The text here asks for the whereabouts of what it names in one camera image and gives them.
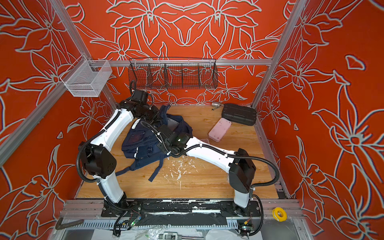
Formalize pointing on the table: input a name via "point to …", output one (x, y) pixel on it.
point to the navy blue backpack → (139, 142)
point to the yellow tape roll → (279, 214)
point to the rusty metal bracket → (59, 225)
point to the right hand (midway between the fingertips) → (159, 140)
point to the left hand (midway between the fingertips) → (163, 115)
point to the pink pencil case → (219, 129)
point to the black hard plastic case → (239, 114)
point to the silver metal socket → (216, 104)
